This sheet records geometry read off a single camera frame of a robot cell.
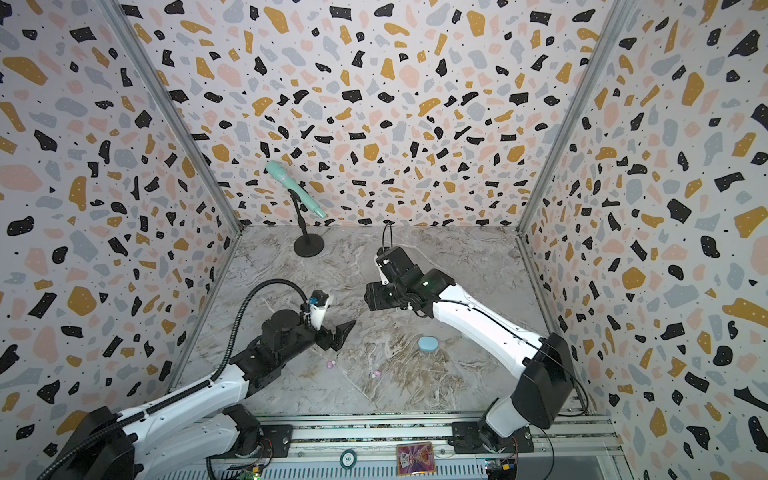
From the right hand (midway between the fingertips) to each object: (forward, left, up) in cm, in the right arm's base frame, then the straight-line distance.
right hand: (377, 296), depth 78 cm
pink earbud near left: (-11, +15, -19) cm, 26 cm away
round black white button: (-33, +6, -20) cm, 39 cm away
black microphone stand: (+33, +31, -17) cm, 48 cm away
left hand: (-2, +8, -4) cm, 9 cm away
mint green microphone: (+36, +33, +14) cm, 51 cm away
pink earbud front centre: (-13, +1, -20) cm, 24 cm away
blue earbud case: (-4, -14, -20) cm, 25 cm away
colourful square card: (-32, -10, -19) cm, 39 cm away
